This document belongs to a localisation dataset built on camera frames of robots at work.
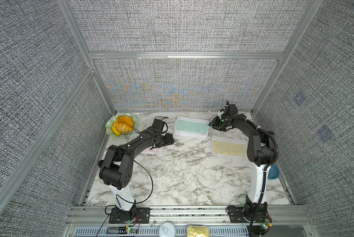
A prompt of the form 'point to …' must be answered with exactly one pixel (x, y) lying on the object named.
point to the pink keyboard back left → (157, 151)
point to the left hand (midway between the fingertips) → (173, 140)
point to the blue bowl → (274, 172)
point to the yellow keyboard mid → (230, 147)
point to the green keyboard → (192, 126)
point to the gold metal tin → (198, 231)
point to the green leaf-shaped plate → (110, 121)
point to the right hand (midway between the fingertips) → (210, 120)
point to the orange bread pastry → (123, 124)
